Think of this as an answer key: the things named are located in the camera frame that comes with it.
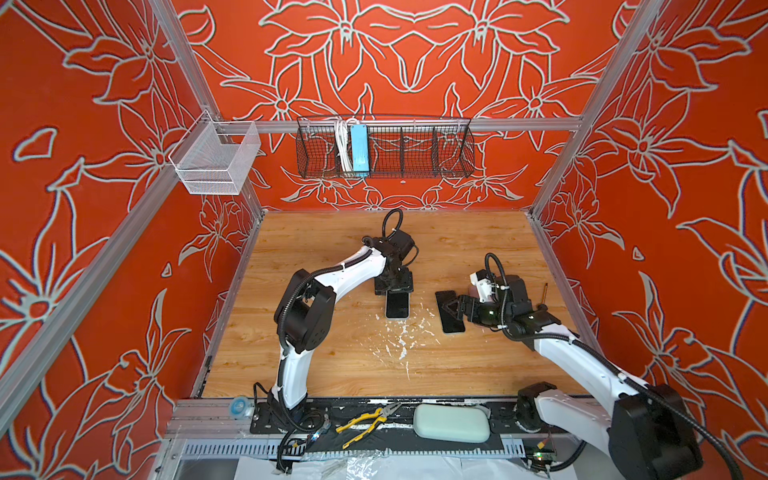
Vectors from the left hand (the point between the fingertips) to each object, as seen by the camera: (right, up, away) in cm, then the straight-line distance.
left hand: (403, 288), depth 90 cm
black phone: (-2, -4, -4) cm, 6 cm away
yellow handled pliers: (-7, -28, -17) cm, 34 cm away
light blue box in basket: (-13, +42, 0) cm, 44 cm away
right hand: (+13, -4, -8) cm, 15 cm away
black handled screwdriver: (+44, -6, +2) cm, 45 cm away
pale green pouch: (+10, -29, -20) cm, 37 cm away
